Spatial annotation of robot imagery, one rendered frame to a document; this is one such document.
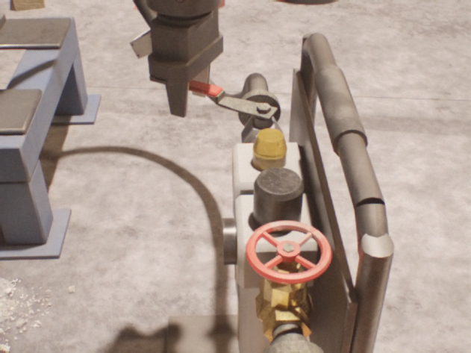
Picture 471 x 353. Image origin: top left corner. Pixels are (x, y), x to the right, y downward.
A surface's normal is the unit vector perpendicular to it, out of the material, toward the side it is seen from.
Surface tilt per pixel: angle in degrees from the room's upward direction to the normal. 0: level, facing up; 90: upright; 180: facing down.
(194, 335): 0
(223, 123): 0
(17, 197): 90
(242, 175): 0
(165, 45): 90
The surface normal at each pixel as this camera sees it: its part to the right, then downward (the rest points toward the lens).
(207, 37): 0.90, 0.27
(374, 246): -0.07, -0.65
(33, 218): 0.04, 0.62
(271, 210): -0.35, 0.58
